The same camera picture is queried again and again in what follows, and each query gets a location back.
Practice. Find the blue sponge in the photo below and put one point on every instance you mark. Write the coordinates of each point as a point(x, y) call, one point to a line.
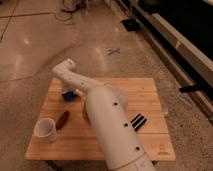
point(69, 95)

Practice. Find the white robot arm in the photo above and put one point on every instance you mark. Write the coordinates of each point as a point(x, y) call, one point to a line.
point(106, 107)

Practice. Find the orange bowl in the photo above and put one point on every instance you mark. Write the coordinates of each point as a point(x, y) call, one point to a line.
point(85, 115)

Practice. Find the black white striped eraser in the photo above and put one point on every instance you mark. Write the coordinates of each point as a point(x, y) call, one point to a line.
point(138, 121)

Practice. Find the reddish brown oblong object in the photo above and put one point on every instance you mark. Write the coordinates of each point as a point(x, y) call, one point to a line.
point(62, 120)

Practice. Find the wooden folding table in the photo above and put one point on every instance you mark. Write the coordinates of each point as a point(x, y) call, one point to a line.
point(77, 140)

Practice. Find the black floor mat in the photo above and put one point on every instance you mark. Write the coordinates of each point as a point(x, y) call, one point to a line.
point(131, 24)

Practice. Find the white plastic cup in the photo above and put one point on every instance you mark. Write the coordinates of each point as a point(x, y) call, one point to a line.
point(45, 128)

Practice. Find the long wall bench rail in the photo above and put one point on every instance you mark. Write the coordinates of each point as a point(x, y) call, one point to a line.
point(177, 30)

